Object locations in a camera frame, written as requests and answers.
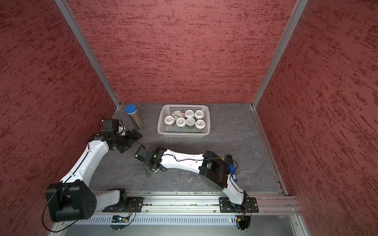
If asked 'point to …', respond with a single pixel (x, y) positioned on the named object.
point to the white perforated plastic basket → (173, 131)
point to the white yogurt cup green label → (189, 113)
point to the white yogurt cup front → (190, 121)
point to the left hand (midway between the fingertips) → (136, 143)
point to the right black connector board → (242, 221)
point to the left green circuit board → (117, 219)
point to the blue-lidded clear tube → (131, 109)
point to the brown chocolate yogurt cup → (178, 114)
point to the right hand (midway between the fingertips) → (154, 166)
